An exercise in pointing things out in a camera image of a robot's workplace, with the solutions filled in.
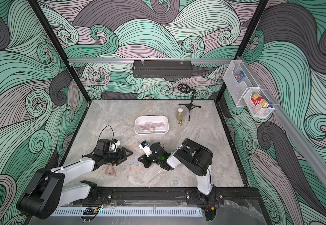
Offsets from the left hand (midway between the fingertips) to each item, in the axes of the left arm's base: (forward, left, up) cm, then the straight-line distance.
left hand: (130, 154), depth 85 cm
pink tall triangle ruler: (+21, -12, -3) cm, 24 cm away
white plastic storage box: (+20, -18, -6) cm, 28 cm away
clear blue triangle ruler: (-3, -3, -5) cm, 6 cm away
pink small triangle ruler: (-9, +12, -5) cm, 15 cm away
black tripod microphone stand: (+40, -36, +20) cm, 57 cm away
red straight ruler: (+25, -16, -4) cm, 30 cm away
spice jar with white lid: (+29, -33, +3) cm, 44 cm away
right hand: (-1, -5, -5) cm, 7 cm away
